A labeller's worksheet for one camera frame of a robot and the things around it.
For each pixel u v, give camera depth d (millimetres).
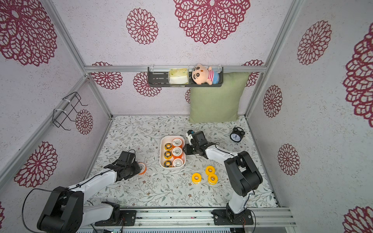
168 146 1005
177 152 945
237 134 999
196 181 853
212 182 853
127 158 711
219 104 1023
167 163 925
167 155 970
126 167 690
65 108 763
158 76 891
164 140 997
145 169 895
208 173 894
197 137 732
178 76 897
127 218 745
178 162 922
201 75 851
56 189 438
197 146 727
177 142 994
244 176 474
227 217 662
